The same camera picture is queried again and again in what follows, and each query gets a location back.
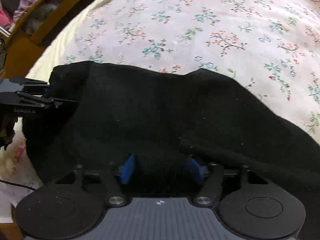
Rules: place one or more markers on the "floral bed sheet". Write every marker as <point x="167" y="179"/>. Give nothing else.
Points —
<point x="270" y="47"/>

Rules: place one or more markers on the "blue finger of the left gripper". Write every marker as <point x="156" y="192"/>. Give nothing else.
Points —
<point x="63" y="102"/>

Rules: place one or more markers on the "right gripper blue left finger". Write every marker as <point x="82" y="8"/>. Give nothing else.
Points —
<point x="126" y="170"/>

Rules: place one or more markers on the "grey clothes in cabinet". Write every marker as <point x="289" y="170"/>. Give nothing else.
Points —
<point x="38" y="16"/>

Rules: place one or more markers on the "black pants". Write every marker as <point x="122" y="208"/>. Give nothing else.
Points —
<point x="120" y="110"/>

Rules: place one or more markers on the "pink floral cloth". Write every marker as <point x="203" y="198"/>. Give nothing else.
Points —
<point x="5" y="18"/>

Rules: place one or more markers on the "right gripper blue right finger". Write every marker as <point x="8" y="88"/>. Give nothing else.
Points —
<point x="198" y="172"/>

